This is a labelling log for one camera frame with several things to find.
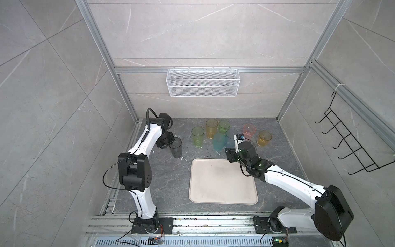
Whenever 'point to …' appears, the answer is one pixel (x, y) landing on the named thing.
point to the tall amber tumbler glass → (211, 125)
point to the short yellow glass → (264, 137)
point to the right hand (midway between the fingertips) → (229, 147)
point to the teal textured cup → (219, 140)
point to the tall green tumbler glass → (197, 134)
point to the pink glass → (249, 130)
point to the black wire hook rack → (365, 160)
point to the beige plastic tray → (218, 181)
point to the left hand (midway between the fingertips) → (169, 141)
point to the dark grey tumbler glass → (176, 147)
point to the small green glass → (223, 125)
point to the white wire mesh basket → (201, 83)
